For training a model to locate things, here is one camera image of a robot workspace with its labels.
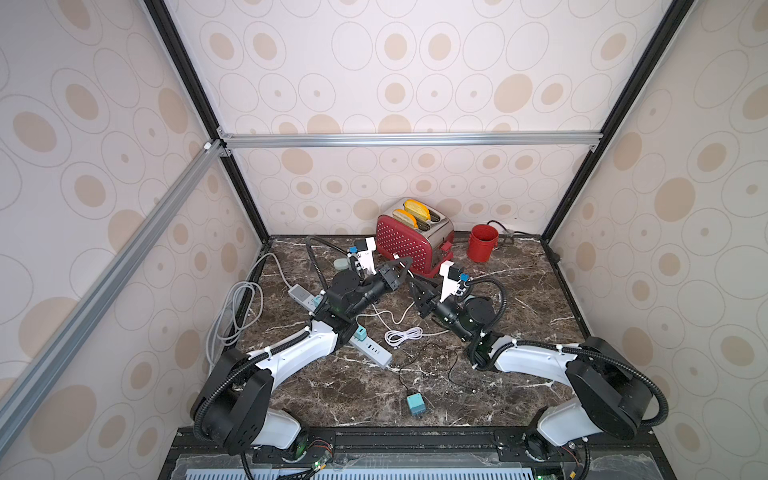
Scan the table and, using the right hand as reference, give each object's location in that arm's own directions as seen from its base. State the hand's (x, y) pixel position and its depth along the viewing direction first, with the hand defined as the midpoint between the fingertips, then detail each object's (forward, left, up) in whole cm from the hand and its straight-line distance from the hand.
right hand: (418, 276), depth 74 cm
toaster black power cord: (+45, -39, -26) cm, 65 cm away
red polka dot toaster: (+21, -4, -11) cm, 24 cm away
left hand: (0, 0, +6) cm, 6 cm away
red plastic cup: (+30, -24, -18) cm, 42 cm away
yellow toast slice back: (+33, 0, -6) cm, 34 cm away
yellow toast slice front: (+30, +5, -6) cm, 31 cm away
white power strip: (-9, +13, -24) cm, 29 cm away
